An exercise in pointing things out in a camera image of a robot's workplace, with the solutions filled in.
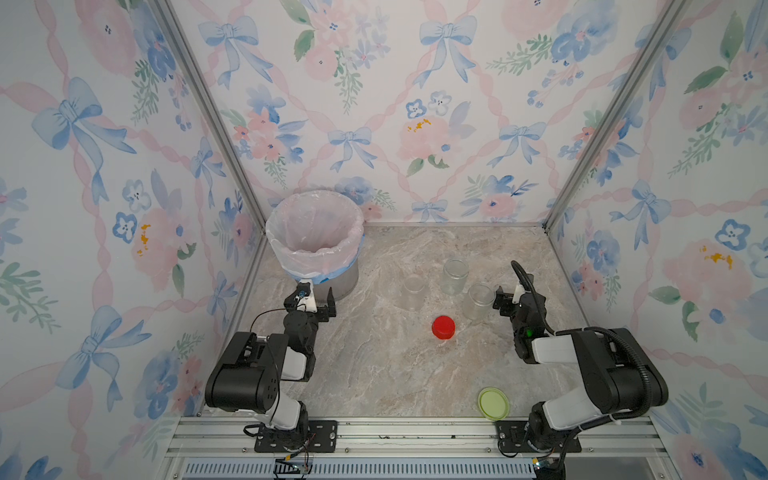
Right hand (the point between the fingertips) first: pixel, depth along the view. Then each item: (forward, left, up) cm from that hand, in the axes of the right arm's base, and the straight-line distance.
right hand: (519, 288), depth 93 cm
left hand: (-3, +62, +4) cm, 62 cm away
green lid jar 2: (-7, +15, +4) cm, 17 cm away
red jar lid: (-10, +24, -7) cm, 27 cm away
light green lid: (-32, +13, -7) cm, 35 cm away
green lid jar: (+2, +20, +3) cm, 21 cm away
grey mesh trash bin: (-1, +55, +3) cm, 55 cm away
